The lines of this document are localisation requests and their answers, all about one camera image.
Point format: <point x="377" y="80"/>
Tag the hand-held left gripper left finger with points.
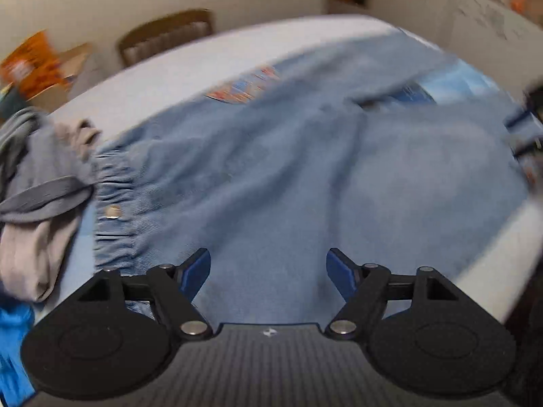
<point x="195" y="272"/>

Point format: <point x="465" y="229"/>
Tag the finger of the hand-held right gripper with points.
<point x="519" y="121"/>
<point x="528" y="145"/>

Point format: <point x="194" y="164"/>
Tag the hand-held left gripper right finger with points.
<point x="341" y="274"/>

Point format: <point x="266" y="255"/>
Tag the light blue denim pants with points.
<point x="275" y="178"/>

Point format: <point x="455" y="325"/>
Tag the white cabinet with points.
<point x="466" y="21"/>

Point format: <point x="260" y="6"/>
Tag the beige garment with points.
<point x="34" y="254"/>

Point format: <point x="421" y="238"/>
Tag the grey blue garment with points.
<point x="38" y="165"/>

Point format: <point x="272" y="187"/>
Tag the bright blue cloth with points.
<point x="15" y="347"/>

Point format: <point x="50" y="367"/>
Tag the wooden chair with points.
<point x="165" y="38"/>

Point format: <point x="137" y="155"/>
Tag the cardboard box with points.
<point x="76" y="61"/>

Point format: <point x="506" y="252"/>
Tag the orange box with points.
<point x="36" y="63"/>

